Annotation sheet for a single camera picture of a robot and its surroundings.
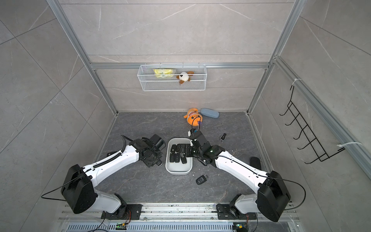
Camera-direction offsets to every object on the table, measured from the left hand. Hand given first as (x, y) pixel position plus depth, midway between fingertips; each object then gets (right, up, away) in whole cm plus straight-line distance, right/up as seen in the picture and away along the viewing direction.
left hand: (161, 156), depth 83 cm
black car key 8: (-37, -1, +12) cm, 39 cm away
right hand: (+14, +5, -3) cm, 15 cm away
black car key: (+5, +2, +12) cm, 13 cm away
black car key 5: (+8, -3, +9) cm, 13 cm away
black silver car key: (+24, -14, 0) cm, 27 cm away
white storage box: (+9, -9, +4) cm, 13 cm away
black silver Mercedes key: (+41, +9, +19) cm, 46 cm away
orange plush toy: (+19, +24, +23) cm, 38 cm away
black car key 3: (+16, +6, -13) cm, 21 cm away
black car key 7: (-1, -4, -2) cm, 4 cm away
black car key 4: (+5, -3, +9) cm, 11 cm away
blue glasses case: (+33, +28, +32) cm, 54 cm away
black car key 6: (+13, -5, +9) cm, 16 cm away
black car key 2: (+9, +2, +16) cm, 19 cm away
